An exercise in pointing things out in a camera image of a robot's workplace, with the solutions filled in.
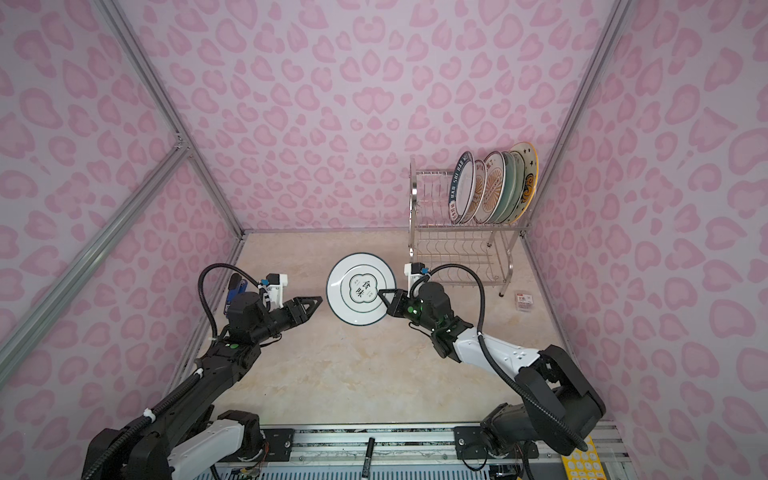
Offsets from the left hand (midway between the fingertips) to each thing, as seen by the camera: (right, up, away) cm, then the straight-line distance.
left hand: (319, 298), depth 79 cm
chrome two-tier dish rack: (+47, +12, +28) cm, 56 cm away
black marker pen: (+14, -37, -8) cm, 40 cm away
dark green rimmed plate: (+39, +30, +7) cm, 50 cm away
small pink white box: (+62, -4, +19) cm, 65 cm away
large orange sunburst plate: (+47, +29, +1) cm, 55 cm away
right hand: (+16, +1, 0) cm, 16 cm away
